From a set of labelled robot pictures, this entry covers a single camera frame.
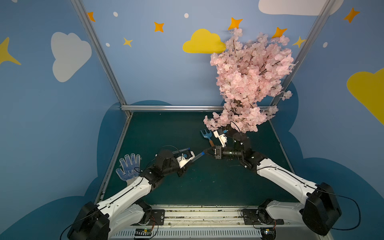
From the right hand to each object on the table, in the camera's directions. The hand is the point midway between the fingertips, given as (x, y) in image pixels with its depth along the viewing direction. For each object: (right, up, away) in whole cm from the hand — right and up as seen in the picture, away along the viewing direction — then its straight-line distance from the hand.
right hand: (206, 151), depth 74 cm
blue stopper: (-2, -1, -1) cm, 2 cm away
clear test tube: (-15, -4, +27) cm, 31 cm away
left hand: (-7, -4, +5) cm, 9 cm away
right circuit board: (+31, -41, -1) cm, 51 cm away
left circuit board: (-32, -40, -1) cm, 51 cm away
